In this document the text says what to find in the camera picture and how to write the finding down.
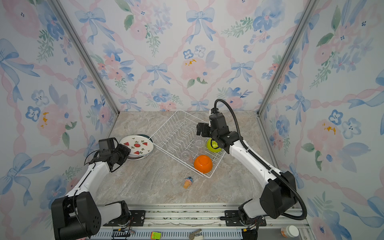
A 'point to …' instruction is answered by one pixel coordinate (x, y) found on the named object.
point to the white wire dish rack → (178, 140)
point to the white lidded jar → (290, 231)
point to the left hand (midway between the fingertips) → (130, 147)
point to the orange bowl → (203, 163)
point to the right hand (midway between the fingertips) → (203, 125)
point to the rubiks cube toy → (156, 235)
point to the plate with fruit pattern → (139, 145)
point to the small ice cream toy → (188, 182)
